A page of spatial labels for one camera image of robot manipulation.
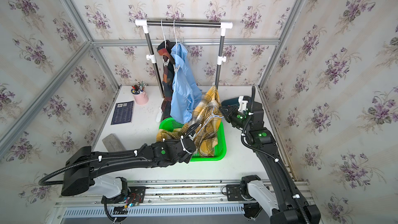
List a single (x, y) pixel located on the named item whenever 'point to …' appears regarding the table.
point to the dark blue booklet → (123, 112)
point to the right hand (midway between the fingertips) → (222, 108)
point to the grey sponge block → (112, 143)
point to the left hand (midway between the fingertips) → (192, 149)
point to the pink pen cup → (140, 96)
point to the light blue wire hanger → (213, 115)
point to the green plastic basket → (220, 152)
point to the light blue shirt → (187, 87)
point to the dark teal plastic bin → (230, 101)
